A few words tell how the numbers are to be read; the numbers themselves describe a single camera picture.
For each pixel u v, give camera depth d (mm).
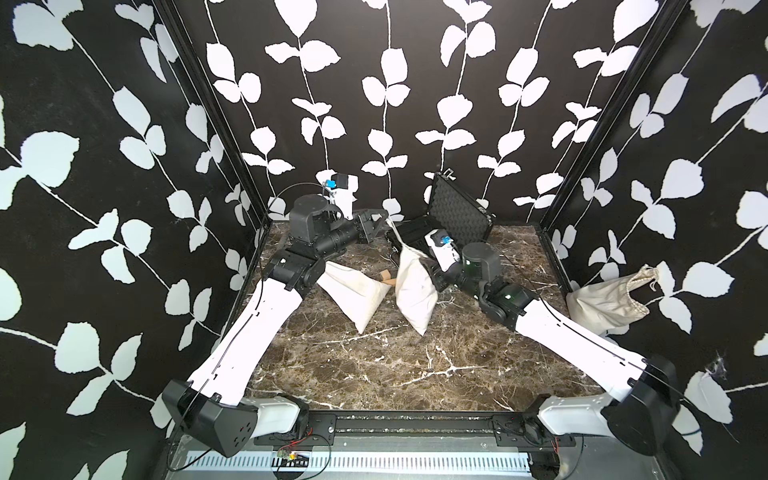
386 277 1009
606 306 782
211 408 370
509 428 736
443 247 625
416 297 829
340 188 567
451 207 1063
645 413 1113
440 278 662
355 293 897
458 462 701
